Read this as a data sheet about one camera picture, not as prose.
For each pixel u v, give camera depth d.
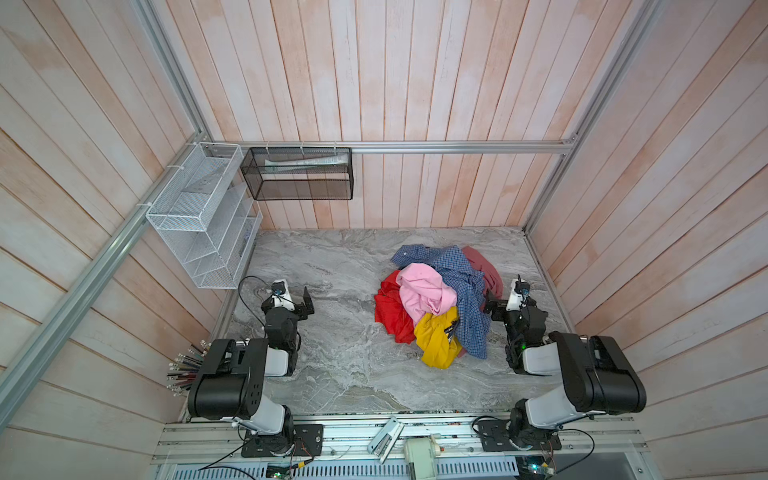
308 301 0.84
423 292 0.85
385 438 0.72
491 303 0.84
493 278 1.01
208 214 0.74
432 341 0.80
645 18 0.69
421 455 0.67
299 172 0.90
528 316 0.78
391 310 0.93
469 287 0.86
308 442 0.73
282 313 0.71
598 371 0.47
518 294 0.79
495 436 0.73
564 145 0.94
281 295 0.76
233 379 0.51
